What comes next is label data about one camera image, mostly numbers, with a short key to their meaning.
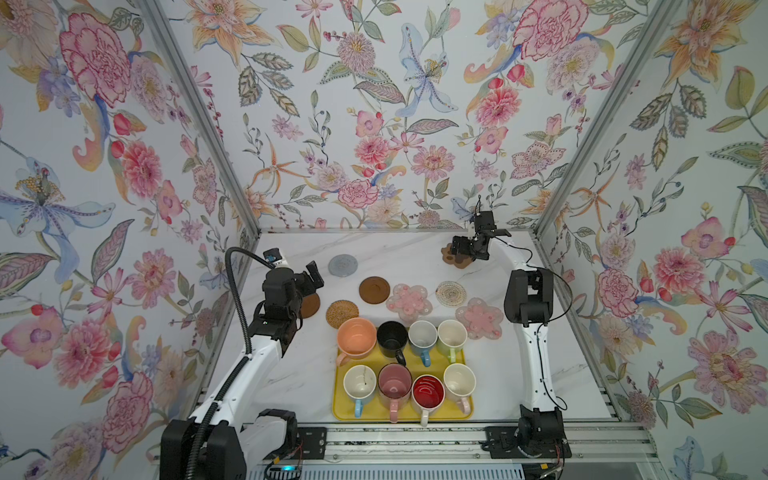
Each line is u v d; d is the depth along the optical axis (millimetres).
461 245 1039
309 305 1011
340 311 980
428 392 803
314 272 749
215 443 394
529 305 679
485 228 909
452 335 886
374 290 1043
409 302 1011
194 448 374
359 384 823
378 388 724
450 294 1011
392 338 866
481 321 960
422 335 889
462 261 1102
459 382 821
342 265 1107
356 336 886
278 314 610
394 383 820
